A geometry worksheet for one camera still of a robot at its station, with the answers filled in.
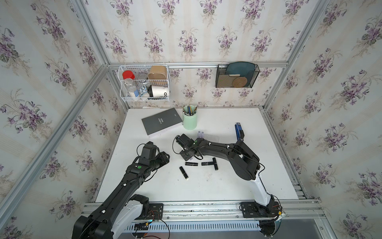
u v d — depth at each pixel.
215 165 0.88
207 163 0.88
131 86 0.86
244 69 0.94
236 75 0.93
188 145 0.73
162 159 0.73
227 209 0.75
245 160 0.53
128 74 0.91
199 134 0.93
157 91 0.91
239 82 0.98
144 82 0.93
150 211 0.73
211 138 0.99
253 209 0.73
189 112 1.01
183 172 0.86
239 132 1.01
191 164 0.88
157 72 0.89
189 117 0.96
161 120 1.07
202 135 0.93
